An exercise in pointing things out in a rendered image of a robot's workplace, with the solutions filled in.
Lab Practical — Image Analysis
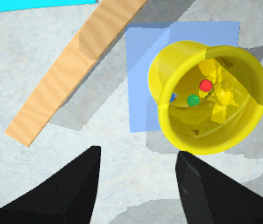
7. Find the green marble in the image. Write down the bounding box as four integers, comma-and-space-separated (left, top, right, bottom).
187, 93, 200, 107

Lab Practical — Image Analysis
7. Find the tan wooden plank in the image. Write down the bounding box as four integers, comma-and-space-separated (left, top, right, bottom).
5, 0, 148, 147

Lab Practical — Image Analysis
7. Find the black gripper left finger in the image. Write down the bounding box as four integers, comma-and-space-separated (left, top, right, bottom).
0, 145, 102, 224

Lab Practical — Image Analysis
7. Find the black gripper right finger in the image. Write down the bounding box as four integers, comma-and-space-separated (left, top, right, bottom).
175, 151, 263, 224

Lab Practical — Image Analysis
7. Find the red marble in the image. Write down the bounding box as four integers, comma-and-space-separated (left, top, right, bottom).
200, 80, 212, 92

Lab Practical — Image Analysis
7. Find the yellow cup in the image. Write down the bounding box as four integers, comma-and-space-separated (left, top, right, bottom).
148, 40, 263, 156

